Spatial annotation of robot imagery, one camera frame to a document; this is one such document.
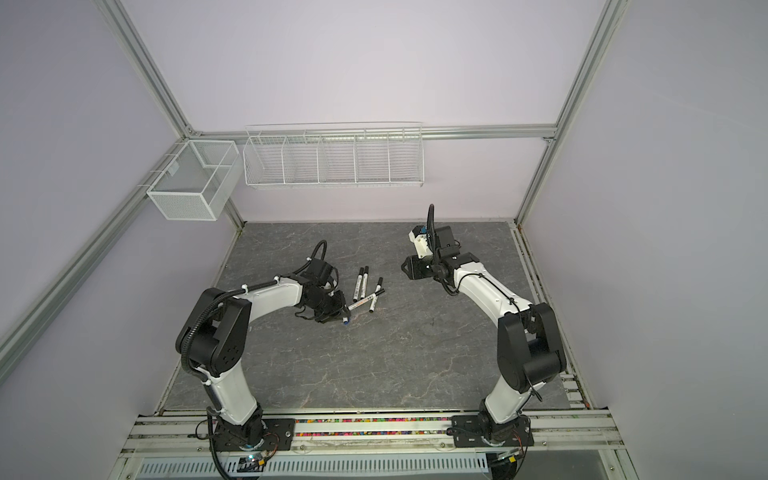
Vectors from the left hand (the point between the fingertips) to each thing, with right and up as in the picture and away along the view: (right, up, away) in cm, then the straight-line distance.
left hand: (350, 317), depth 92 cm
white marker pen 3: (+7, +4, +5) cm, 10 cm away
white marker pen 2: (+3, +10, +10) cm, 14 cm away
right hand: (+18, +16, -3) cm, 24 cm away
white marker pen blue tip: (-1, -1, -1) cm, 2 cm away
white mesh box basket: (-52, +43, +6) cm, 68 cm away
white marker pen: (+1, +9, +10) cm, 13 cm away
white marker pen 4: (+3, +4, +4) cm, 6 cm away
